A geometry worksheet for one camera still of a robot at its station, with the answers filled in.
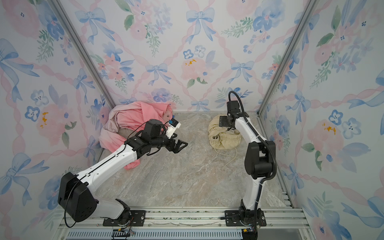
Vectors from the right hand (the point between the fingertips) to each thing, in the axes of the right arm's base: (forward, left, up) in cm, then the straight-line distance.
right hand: (229, 121), depth 97 cm
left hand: (-21, +29, +9) cm, 36 cm away
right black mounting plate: (-54, -2, -6) cm, 54 cm away
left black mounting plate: (-53, +50, -14) cm, 75 cm away
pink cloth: (+3, +69, -3) cm, 69 cm away
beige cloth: (-8, +5, -7) cm, 12 cm away
